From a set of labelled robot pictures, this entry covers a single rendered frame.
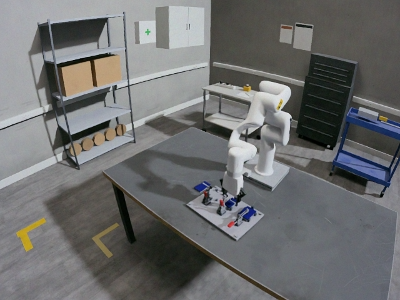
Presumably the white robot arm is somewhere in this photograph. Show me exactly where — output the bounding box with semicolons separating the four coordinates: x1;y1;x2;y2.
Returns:
226;81;292;178

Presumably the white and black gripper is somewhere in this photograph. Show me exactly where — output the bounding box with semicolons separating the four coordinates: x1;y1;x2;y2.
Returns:
220;171;247;204

